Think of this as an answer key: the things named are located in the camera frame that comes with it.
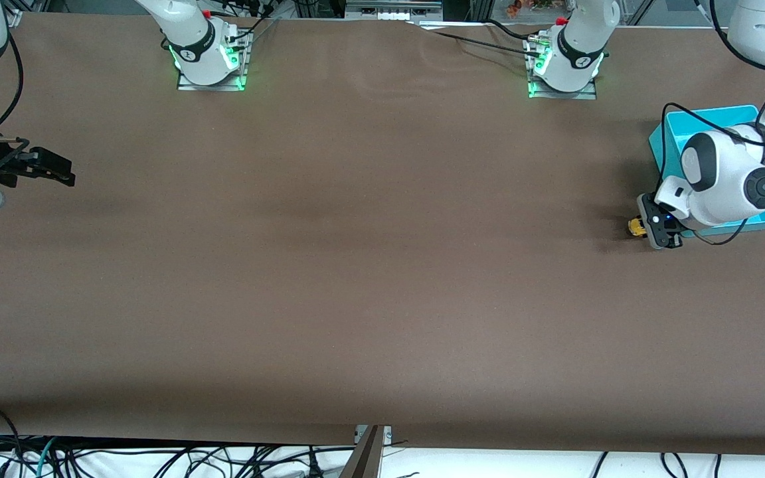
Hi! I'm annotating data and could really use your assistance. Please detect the teal plastic storage bin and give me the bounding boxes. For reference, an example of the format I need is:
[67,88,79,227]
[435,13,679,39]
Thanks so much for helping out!
[648,105,765,238]

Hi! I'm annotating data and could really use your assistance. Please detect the orange background objects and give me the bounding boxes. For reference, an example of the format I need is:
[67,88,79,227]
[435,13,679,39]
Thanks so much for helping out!
[507,0,556,17]

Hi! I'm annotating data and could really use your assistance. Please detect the brown table cover sheet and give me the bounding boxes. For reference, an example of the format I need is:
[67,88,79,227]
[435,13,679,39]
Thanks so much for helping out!
[0,12,765,455]

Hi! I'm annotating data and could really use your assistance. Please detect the grey power strip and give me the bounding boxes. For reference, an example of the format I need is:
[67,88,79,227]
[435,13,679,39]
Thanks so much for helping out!
[345,0,444,22]

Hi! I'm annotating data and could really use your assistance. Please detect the dark table support beam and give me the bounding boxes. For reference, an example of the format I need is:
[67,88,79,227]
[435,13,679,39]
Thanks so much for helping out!
[339,425,383,478]

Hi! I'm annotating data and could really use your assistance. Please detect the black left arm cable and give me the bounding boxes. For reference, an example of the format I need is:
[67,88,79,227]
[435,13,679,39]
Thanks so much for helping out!
[655,0,765,246]

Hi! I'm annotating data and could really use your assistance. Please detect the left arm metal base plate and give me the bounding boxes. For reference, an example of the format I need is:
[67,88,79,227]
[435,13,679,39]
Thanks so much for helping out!
[525,37,599,100]

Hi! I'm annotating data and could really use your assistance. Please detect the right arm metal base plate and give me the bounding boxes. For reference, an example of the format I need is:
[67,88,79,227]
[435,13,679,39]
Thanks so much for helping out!
[177,30,250,92]

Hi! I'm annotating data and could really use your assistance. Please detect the black base connector cable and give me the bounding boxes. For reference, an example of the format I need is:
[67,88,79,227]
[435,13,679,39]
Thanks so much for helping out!
[210,0,280,50]

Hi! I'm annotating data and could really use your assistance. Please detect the short black tabletop cable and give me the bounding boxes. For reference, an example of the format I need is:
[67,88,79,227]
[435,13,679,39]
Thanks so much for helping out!
[485,19,543,42]

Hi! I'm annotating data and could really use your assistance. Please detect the long black tabletop cable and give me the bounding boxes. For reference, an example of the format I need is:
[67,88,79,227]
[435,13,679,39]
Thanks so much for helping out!
[408,22,543,59]

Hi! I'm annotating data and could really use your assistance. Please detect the teal floor cable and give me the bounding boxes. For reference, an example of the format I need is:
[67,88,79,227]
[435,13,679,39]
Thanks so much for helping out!
[36,437,58,478]

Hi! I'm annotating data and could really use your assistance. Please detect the small metal table bracket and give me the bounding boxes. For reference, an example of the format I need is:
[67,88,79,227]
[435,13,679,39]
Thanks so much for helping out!
[355,425,393,447]

